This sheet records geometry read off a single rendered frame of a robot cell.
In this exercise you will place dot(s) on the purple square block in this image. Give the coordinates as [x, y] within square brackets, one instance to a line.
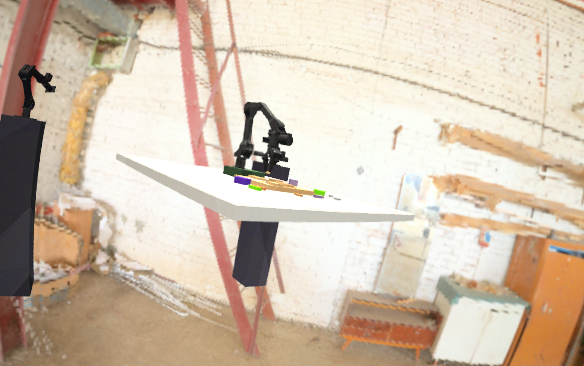
[242, 180]

